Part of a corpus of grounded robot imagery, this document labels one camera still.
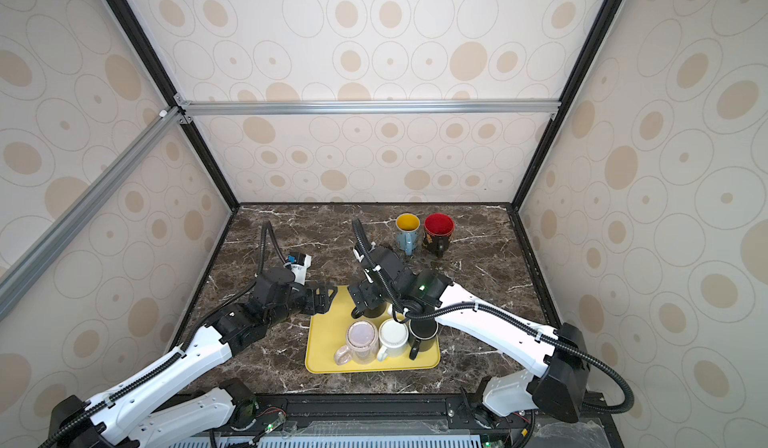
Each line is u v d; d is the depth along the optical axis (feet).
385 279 1.72
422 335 2.54
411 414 2.45
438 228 3.28
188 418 1.78
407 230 3.27
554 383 1.25
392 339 2.55
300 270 2.26
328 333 2.81
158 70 2.68
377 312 2.94
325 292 2.28
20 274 1.68
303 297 2.21
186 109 2.96
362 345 2.44
